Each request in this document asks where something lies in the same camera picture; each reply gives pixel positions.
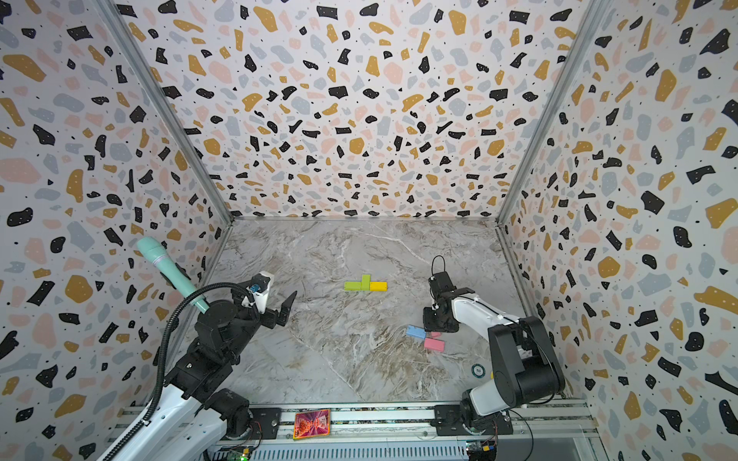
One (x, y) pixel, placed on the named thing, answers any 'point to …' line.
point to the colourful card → (312, 424)
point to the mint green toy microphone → (156, 254)
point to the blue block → (416, 331)
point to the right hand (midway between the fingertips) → (437, 325)
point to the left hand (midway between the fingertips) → (280, 284)
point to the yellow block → (379, 286)
